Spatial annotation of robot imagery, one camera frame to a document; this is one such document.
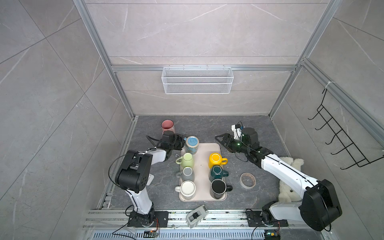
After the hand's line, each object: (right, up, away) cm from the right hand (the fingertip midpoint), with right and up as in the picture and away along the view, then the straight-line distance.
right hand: (217, 139), depth 80 cm
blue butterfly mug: (-14, -3, +10) cm, 17 cm away
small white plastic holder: (-39, -24, +6) cm, 46 cm away
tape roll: (+19, -25, +6) cm, 32 cm away
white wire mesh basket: (-10, +39, +20) cm, 45 cm away
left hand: (-18, +4, +14) cm, 23 cm away
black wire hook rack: (+54, -6, -21) cm, 59 cm away
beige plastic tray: (-8, -22, +9) cm, 25 cm away
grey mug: (-17, -19, -2) cm, 25 cm away
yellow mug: (0, -12, +5) cm, 13 cm away
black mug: (0, -25, -5) cm, 25 cm away
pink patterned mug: (-32, +8, +24) cm, 41 cm away
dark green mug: (0, -18, -3) cm, 18 cm away
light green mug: (-17, -13, +3) cm, 22 cm away
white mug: (-16, -26, -4) cm, 31 cm away
